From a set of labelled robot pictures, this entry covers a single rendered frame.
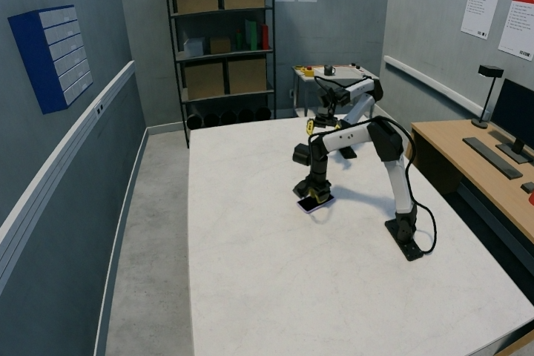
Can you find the black phone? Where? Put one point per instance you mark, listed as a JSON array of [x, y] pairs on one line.
[[310, 203]]

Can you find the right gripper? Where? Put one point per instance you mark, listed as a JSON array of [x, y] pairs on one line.
[[322, 122]]

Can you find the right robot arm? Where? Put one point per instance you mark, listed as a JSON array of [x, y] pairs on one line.
[[341, 96]]

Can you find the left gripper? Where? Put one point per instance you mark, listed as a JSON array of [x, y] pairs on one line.
[[323, 184]]

